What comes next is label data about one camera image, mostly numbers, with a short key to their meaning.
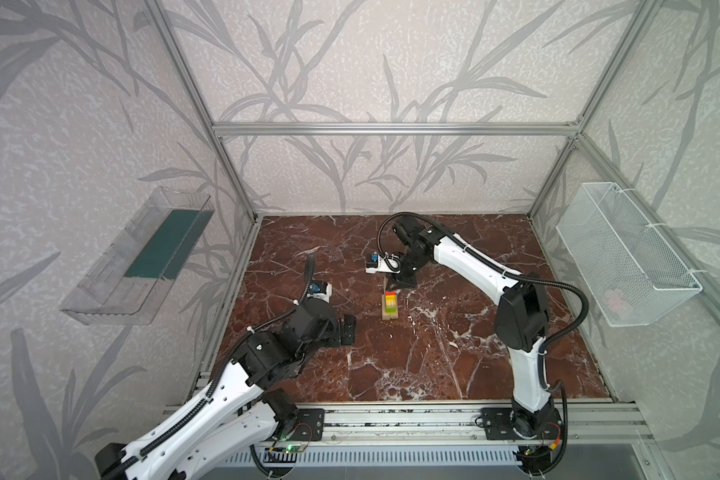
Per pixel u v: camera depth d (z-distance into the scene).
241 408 0.47
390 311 0.91
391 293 0.85
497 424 0.74
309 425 0.73
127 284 0.64
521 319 0.50
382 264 0.75
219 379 0.45
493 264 0.56
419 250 0.66
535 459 0.73
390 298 0.88
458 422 0.75
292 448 0.71
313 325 0.51
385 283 0.84
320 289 0.63
